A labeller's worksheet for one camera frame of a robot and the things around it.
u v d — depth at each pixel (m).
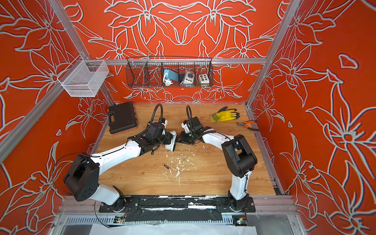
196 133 0.74
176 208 0.73
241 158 0.49
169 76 0.85
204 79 0.94
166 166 0.86
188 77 0.91
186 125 0.85
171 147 0.85
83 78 0.91
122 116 1.07
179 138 0.86
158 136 0.66
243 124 1.05
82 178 0.43
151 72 1.01
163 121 0.78
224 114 1.10
